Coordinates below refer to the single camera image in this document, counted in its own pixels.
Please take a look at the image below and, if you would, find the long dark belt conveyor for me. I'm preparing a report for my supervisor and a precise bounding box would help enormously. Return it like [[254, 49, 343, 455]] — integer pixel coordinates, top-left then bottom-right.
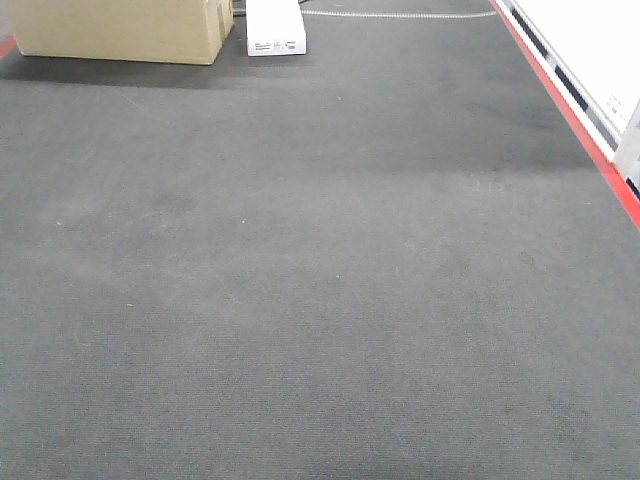
[[0, 0, 640, 480]]

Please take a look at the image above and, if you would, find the white carton box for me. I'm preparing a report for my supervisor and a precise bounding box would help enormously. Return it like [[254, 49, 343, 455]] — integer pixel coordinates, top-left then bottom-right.
[[246, 0, 308, 58]]

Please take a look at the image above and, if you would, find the brown cardboard box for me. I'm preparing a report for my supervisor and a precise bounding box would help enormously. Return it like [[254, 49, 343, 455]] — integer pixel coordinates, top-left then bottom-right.
[[3, 0, 236, 66]]

